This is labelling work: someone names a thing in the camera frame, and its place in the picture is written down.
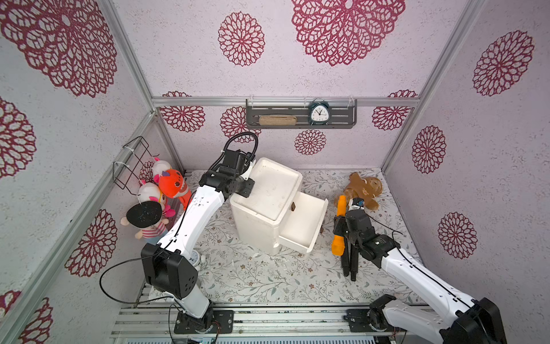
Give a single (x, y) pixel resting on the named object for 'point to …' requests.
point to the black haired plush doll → (148, 216)
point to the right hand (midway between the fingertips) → (337, 217)
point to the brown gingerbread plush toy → (367, 189)
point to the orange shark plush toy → (171, 183)
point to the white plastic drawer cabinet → (277, 212)
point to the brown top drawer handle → (293, 206)
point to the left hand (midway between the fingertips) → (244, 184)
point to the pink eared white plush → (160, 166)
